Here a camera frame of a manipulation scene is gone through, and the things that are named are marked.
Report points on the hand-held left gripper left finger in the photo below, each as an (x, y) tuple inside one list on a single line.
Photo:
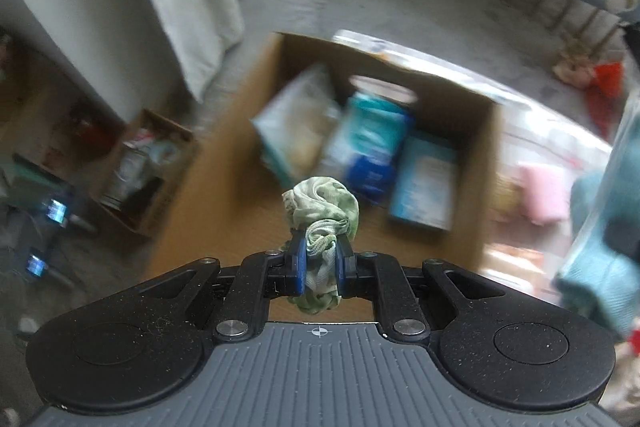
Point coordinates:
[(299, 267)]

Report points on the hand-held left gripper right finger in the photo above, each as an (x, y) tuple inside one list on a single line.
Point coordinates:
[(341, 267)]

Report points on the green white knotted cloth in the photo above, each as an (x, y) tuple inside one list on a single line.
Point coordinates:
[(320, 202)]

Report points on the brown cardboard box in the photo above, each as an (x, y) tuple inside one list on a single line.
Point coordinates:
[(225, 187)]

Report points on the blue white carton box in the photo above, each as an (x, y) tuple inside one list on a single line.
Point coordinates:
[(425, 182)]

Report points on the blue plastic soft pack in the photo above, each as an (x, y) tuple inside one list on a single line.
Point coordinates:
[(370, 142)]

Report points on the white teal cotton swab bag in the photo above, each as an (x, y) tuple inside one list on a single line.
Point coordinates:
[(300, 127)]

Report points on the pink sponge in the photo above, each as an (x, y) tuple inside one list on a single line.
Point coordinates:
[(545, 192)]

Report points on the teal towel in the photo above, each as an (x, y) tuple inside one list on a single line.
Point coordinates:
[(600, 267)]

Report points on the small cardboard box with clutter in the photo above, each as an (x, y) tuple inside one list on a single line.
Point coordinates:
[(186, 147)]

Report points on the dark device with lit screen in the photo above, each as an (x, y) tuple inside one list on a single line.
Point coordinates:
[(54, 211), (36, 265)]

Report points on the red plastic bag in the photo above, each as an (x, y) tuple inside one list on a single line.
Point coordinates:
[(607, 97)]

